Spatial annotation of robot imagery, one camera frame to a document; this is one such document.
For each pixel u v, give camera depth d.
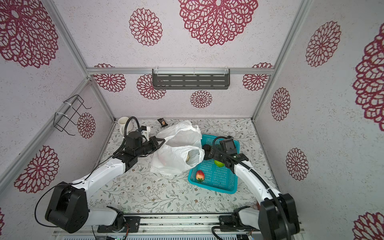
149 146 0.73
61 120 0.73
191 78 0.96
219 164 0.90
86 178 0.48
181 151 0.72
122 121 1.12
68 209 0.41
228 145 0.65
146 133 0.76
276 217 0.40
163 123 1.16
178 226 0.73
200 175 0.86
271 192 0.43
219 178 0.90
